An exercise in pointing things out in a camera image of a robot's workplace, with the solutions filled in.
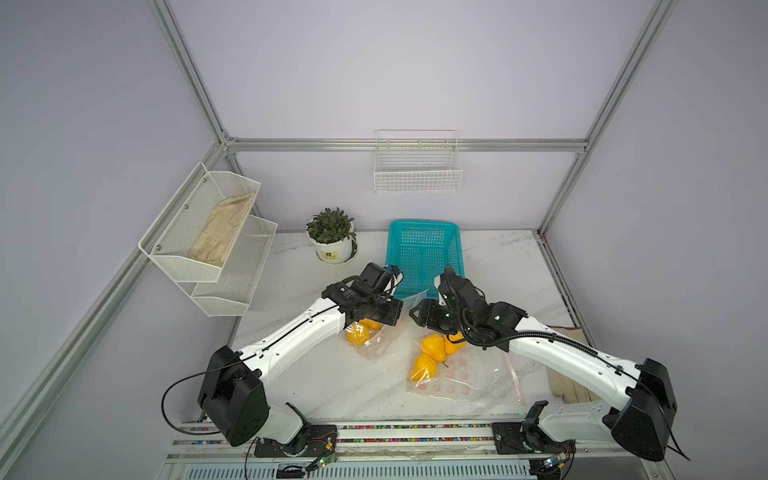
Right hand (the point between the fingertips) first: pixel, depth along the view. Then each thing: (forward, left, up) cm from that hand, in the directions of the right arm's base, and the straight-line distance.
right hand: (418, 318), depth 77 cm
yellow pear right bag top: (-3, -11, -14) cm, 18 cm away
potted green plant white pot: (+30, +26, +1) cm, 39 cm away
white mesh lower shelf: (+12, +56, -5) cm, 57 cm away
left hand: (+2, +6, -2) cm, 7 cm away
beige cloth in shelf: (+20, +53, +14) cm, 59 cm away
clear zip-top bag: (-5, +10, -3) cm, 12 cm away
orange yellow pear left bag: (-3, +12, +2) cm, 13 cm away
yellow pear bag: (0, +17, -9) cm, 19 cm away
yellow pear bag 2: (-3, -5, -11) cm, 13 cm away
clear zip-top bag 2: (-7, -8, -17) cm, 20 cm away
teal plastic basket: (+38, -5, -16) cm, 42 cm away
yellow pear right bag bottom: (-9, -1, -11) cm, 14 cm away
